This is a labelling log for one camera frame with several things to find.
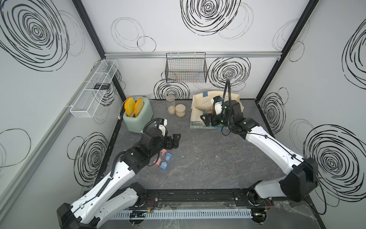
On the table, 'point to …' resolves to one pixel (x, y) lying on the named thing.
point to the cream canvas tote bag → (202, 103)
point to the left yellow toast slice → (129, 105)
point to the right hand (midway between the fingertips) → (207, 115)
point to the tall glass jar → (170, 100)
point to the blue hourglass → (163, 165)
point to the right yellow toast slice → (138, 106)
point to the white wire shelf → (85, 104)
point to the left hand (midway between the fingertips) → (173, 135)
